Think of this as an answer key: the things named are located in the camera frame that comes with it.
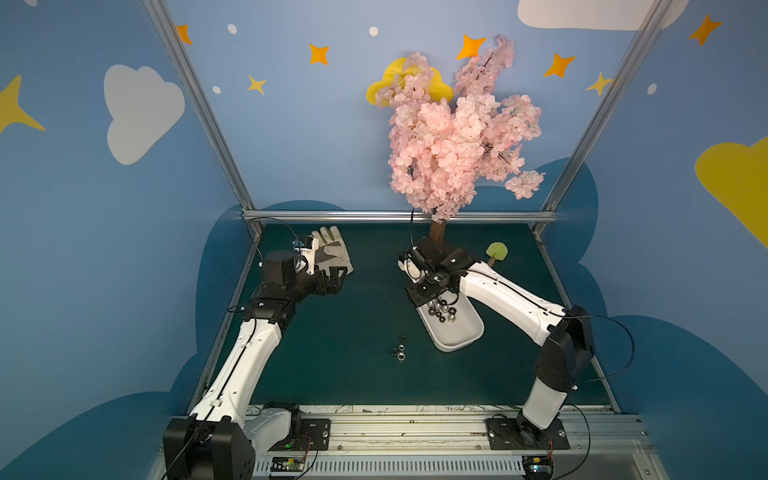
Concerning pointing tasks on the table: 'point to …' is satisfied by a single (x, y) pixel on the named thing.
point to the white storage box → (467, 329)
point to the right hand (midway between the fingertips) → (417, 292)
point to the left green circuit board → (287, 464)
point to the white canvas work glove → (331, 251)
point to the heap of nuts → (439, 308)
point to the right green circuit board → (538, 466)
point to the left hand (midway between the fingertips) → (331, 264)
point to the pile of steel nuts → (400, 351)
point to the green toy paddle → (496, 251)
